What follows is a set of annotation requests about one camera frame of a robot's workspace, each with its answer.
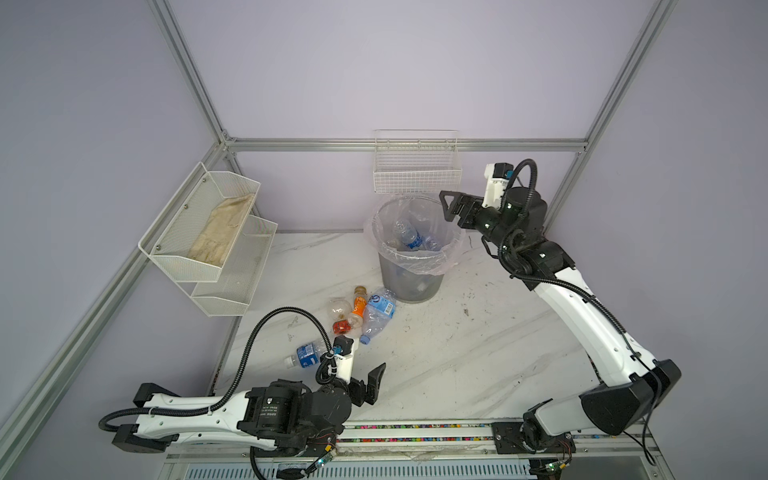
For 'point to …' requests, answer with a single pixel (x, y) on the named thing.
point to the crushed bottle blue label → (379, 309)
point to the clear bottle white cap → (431, 243)
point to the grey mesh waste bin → (409, 284)
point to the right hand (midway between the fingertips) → (449, 194)
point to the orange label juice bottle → (359, 307)
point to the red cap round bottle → (341, 327)
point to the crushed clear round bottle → (339, 309)
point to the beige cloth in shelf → (214, 242)
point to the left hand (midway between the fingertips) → (367, 361)
